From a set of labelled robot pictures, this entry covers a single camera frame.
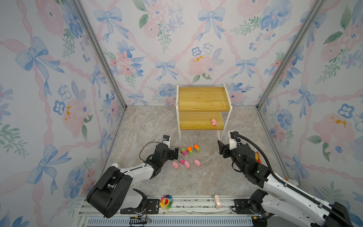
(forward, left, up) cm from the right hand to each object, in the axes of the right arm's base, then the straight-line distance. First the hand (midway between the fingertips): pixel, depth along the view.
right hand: (224, 139), depth 78 cm
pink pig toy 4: (-8, +27, -17) cm, 33 cm away
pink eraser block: (-29, +4, -17) cm, 34 cm away
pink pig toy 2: (-7, +14, -18) cm, 23 cm away
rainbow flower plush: (-28, +31, -18) cm, 46 cm away
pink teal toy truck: (-5, +24, -17) cm, 30 cm away
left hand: (+2, +30, -12) cm, 32 cm away
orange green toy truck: (+2, +19, -17) cm, 25 cm away
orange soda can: (-19, -33, -9) cm, 39 cm away
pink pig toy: (+13, +4, -1) cm, 14 cm away
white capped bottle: (-11, +61, -10) cm, 63 cm away
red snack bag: (-2, -25, -18) cm, 31 cm away
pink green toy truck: (0, +22, -17) cm, 28 cm away
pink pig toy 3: (-8, +20, -18) cm, 28 cm away
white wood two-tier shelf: (+11, +12, +13) cm, 21 cm away
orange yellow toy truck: (+4, +14, -18) cm, 23 cm away
